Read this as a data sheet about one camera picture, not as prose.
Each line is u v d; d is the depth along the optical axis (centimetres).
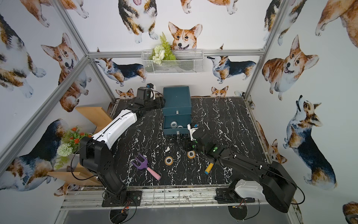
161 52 78
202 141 60
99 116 83
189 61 92
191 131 73
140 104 66
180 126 94
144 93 66
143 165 86
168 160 88
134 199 73
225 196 73
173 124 94
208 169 82
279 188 41
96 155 45
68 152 69
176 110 89
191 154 90
